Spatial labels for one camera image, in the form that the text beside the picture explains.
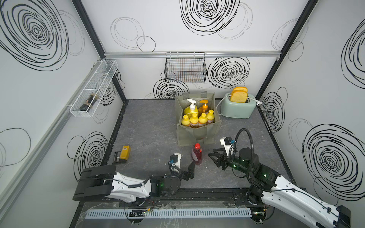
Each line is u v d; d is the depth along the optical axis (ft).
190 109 2.81
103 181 1.57
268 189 1.70
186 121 2.68
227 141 2.05
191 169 2.32
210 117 2.78
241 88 3.15
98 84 2.66
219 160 2.09
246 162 1.78
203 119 2.70
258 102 3.18
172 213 2.32
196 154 2.48
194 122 2.72
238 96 3.09
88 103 2.20
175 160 2.17
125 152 2.84
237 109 3.30
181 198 2.47
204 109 2.87
